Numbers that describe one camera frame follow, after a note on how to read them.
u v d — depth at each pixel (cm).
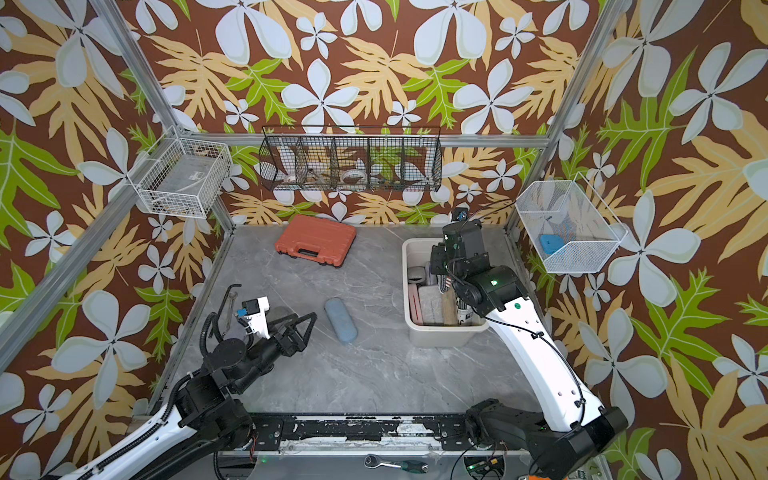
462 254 51
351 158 96
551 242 80
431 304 84
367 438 74
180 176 87
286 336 62
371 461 73
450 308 80
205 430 54
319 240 108
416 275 88
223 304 99
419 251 92
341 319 93
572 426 37
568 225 82
